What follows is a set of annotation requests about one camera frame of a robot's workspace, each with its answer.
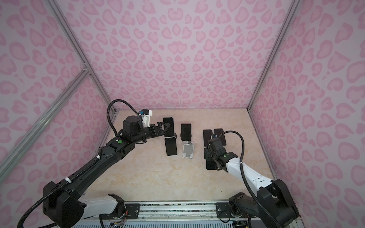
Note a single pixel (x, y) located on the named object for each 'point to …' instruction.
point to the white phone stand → (188, 150)
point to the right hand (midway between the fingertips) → (210, 150)
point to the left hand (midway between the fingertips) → (165, 124)
